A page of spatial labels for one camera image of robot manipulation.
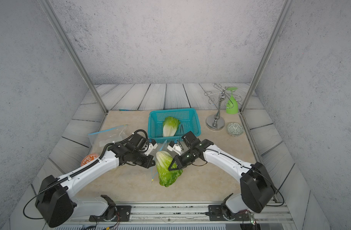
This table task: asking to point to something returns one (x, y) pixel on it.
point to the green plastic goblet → (232, 103)
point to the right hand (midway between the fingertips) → (171, 170)
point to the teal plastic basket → (189, 118)
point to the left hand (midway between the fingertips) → (157, 164)
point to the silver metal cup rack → (216, 122)
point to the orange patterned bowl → (89, 157)
